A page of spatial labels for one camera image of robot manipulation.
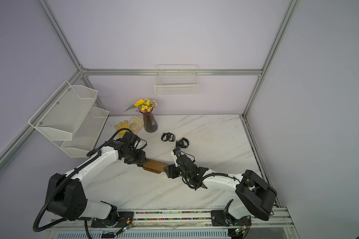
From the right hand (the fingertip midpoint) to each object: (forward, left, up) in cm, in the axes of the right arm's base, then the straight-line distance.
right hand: (170, 168), depth 84 cm
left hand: (+3, +17, +2) cm, 17 cm away
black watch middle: (+20, -7, -5) cm, 22 cm away
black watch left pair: (+26, +3, -4) cm, 26 cm away
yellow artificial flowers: (+35, +17, +18) cm, 42 cm away
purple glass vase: (+33, +15, +2) cm, 36 cm away
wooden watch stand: (+1, +10, 0) cm, 10 cm away
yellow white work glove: (+38, +39, -5) cm, 55 cm away
